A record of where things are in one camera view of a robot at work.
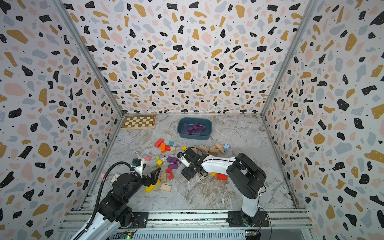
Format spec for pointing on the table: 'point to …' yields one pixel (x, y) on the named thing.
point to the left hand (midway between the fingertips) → (154, 167)
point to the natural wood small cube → (172, 148)
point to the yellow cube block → (159, 162)
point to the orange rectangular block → (163, 147)
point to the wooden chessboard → (139, 122)
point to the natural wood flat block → (215, 151)
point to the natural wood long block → (220, 147)
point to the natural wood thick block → (204, 148)
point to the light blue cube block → (226, 147)
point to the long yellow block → (184, 148)
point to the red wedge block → (220, 177)
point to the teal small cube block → (171, 143)
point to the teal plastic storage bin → (204, 135)
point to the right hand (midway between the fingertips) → (189, 168)
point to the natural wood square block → (165, 187)
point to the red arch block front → (171, 175)
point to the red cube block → (167, 148)
